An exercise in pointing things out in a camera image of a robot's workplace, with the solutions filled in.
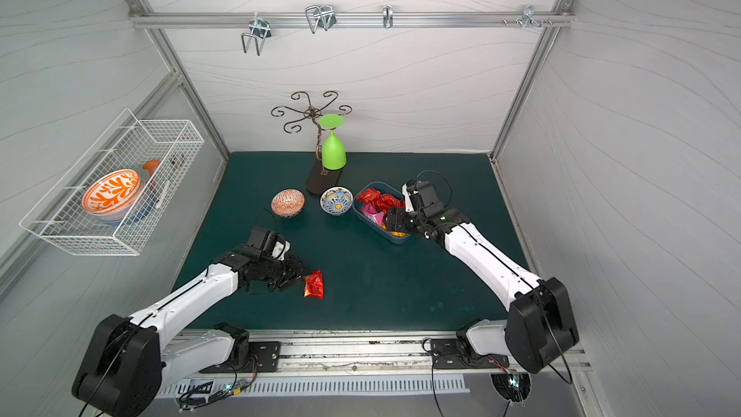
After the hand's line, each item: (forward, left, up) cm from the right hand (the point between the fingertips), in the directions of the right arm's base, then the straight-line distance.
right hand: (394, 217), depth 84 cm
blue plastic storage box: (+5, +9, -13) cm, 17 cm away
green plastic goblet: (+18, +20, +9) cm, 28 cm away
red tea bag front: (-17, +23, -13) cm, 31 cm away
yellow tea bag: (+1, -1, -11) cm, 12 cm away
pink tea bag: (+6, +6, -10) cm, 13 cm away
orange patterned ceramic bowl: (+13, +39, -13) cm, 44 cm away
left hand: (-15, +25, -9) cm, 30 cm away
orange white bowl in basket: (-11, +65, +21) cm, 69 cm away
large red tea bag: (+12, +4, -9) cm, 16 cm away
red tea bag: (+14, +9, -8) cm, 18 cm away
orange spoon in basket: (+2, +64, +18) cm, 67 cm away
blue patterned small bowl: (+15, +21, -14) cm, 29 cm away
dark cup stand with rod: (+26, +29, -16) cm, 42 cm away
